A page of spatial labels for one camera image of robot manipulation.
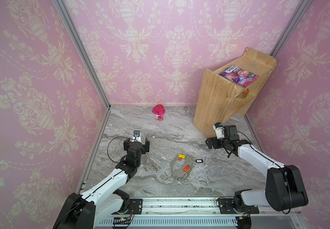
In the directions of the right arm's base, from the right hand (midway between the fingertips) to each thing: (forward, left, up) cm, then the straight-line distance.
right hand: (214, 139), depth 91 cm
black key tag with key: (-11, +11, -8) cm, 17 cm away
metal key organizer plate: (-18, +23, -8) cm, 31 cm away
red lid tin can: (+24, -22, +16) cm, 36 cm away
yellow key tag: (-7, +22, -7) cm, 24 cm away
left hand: (-2, +47, +7) cm, 47 cm away
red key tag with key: (-15, +19, -8) cm, 25 cm away
